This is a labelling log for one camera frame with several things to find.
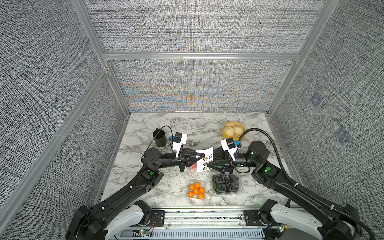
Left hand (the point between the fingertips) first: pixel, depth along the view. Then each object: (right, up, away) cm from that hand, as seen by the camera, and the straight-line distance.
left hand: (206, 157), depth 58 cm
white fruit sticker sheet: (-1, -4, +3) cm, 5 cm away
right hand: (+1, -1, +3) cm, 3 cm away
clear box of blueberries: (+13, -19, +21) cm, 31 cm away
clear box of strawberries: (-5, -4, 0) cm, 6 cm away
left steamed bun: (+20, +9, +42) cm, 48 cm away
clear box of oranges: (-3, -22, +22) cm, 31 cm away
